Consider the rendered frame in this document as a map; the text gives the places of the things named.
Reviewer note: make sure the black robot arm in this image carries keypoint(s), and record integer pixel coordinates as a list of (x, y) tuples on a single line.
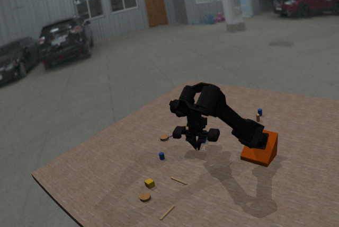
[(212, 102)]

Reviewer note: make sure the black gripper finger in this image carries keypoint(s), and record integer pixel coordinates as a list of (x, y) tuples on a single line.
[(193, 142), (199, 141)]

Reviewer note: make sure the yellow cube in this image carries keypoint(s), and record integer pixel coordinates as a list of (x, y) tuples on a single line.
[(149, 183)]

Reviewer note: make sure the blue cylinder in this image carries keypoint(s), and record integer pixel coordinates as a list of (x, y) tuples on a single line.
[(161, 155)]

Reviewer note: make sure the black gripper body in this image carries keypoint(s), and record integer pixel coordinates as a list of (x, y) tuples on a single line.
[(196, 129)]

